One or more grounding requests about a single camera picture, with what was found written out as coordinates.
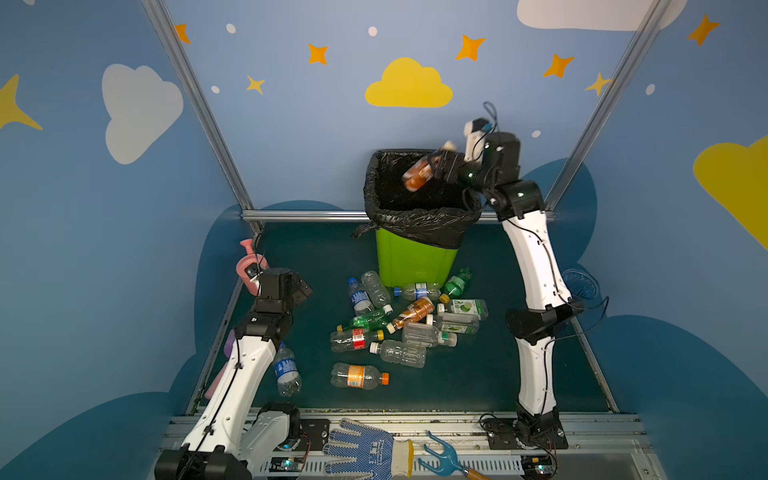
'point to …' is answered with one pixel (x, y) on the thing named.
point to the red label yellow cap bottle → (353, 339)
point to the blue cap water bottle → (417, 290)
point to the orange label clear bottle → (364, 377)
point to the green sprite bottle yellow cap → (373, 319)
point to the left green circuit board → (286, 464)
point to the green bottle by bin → (455, 284)
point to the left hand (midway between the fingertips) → (294, 286)
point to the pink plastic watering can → (247, 259)
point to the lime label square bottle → (477, 307)
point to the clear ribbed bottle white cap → (400, 352)
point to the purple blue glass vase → (579, 281)
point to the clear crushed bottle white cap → (380, 296)
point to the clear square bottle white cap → (427, 334)
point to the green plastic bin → (403, 262)
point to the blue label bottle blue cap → (360, 298)
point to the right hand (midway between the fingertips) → (446, 150)
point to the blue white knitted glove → (378, 454)
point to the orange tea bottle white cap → (417, 310)
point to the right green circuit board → (539, 465)
